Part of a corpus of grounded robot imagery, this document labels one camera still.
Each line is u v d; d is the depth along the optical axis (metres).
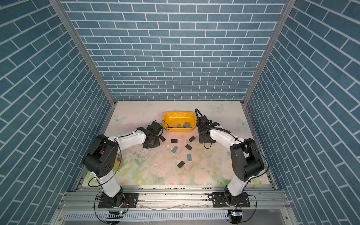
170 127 1.02
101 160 0.48
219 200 0.73
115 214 0.72
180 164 0.87
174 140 0.96
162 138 0.98
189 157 0.91
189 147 0.94
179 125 1.06
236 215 0.73
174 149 0.94
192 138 0.99
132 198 0.73
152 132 0.72
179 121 1.11
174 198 0.75
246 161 0.47
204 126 0.73
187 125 1.02
